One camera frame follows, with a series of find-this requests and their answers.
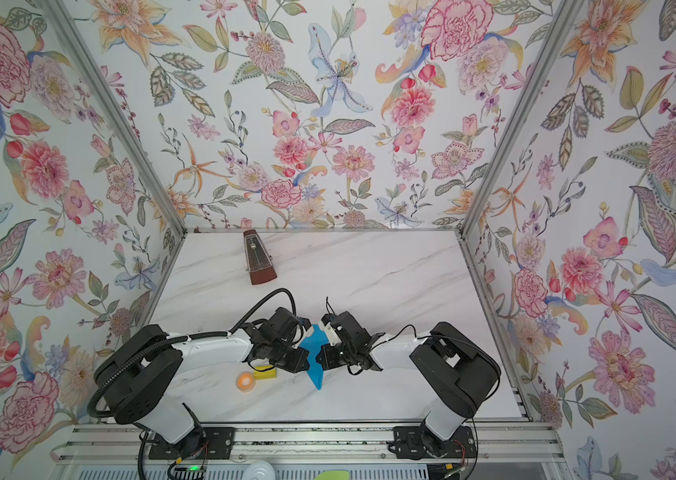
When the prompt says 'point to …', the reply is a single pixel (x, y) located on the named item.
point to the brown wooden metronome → (258, 262)
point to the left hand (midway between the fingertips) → (312, 371)
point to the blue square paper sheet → (312, 344)
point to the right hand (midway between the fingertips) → (316, 358)
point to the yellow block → (265, 372)
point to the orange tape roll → (245, 381)
